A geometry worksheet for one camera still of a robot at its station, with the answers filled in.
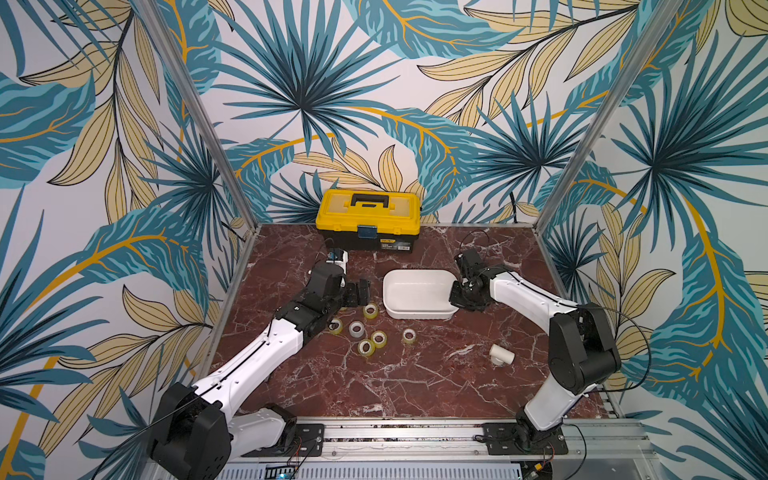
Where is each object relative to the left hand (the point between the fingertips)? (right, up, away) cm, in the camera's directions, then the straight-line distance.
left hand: (355, 286), depth 81 cm
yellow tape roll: (+3, -9, +13) cm, 17 cm away
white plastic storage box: (+19, -5, +18) cm, 27 cm away
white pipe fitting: (+40, -20, +2) cm, 45 cm away
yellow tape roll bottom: (+3, -19, +6) cm, 20 cm away
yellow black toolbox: (+3, +20, +17) cm, 26 cm away
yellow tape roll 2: (-7, -14, +11) cm, 19 cm away
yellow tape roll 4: (+15, -16, +9) cm, 24 cm away
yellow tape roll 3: (+6, -17, +9) cm, 20 cm away
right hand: (+31, -6, +11) cm, 33 cm away
